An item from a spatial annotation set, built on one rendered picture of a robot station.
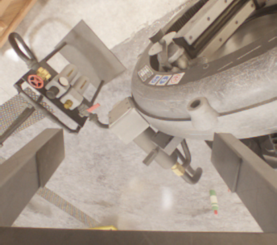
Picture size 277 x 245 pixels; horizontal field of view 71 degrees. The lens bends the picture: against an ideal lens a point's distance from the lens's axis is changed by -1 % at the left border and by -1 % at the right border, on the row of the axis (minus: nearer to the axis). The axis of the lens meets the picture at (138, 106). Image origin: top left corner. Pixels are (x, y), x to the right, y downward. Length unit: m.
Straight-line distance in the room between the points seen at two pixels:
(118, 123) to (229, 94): 0.33
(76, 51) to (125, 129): 0.95
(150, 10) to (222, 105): 0.97
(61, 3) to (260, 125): 1.25
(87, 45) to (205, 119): 1.15
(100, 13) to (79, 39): 0.22
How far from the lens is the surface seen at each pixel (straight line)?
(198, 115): 0.35
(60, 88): 1.05
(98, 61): 1.42
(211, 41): 0.63
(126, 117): 0.57
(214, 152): 0.17
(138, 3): 1.26
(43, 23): 1.49
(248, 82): 0.34
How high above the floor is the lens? 1.23
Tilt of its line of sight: 51 degrees down
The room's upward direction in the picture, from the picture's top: 168 degrees counter-clockwise
